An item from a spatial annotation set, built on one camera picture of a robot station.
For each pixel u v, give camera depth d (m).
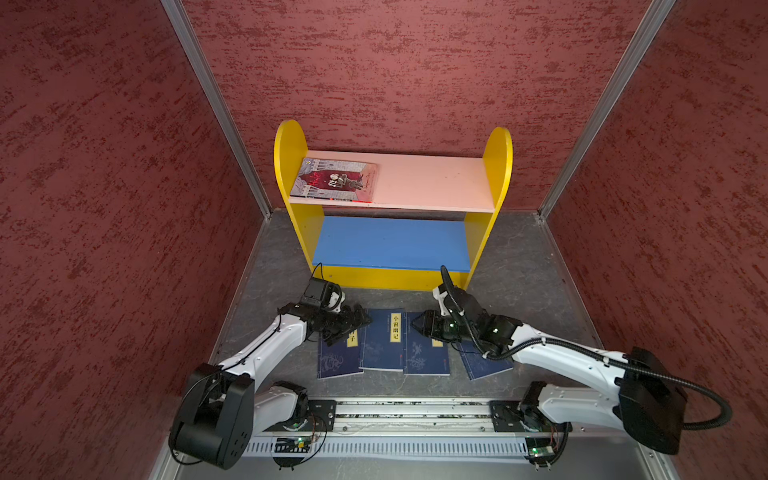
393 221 1.00
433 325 0.70
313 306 0.68
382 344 0.85
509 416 0.74
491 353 0.58
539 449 0.71
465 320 0.61
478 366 0.81
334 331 0.75
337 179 0.71
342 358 0.83
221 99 0.88
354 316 0.76
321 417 0.76
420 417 0.76
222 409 0.40
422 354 0.84
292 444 0.71
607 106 0.89
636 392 0.41
